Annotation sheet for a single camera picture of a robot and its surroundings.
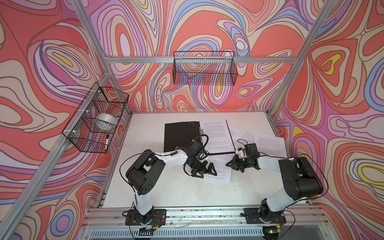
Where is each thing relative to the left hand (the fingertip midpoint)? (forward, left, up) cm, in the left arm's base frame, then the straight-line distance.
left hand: (212, 174), depth 83 cm
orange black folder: (+33, +22, -6) cm, 40 cm away
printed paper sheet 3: (+23, -42, -5) cm, 48 cm away
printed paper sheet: (+27, -8, -5) cm, 29 cm away
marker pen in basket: (+7, +52, +22) cm, 57 cm away
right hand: (+7, -11, -5) cm, 14 cm away
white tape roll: (+15, +52, +28) cm, 61 cm away
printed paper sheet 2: (+10, -6, -5) cm, 13 cm away
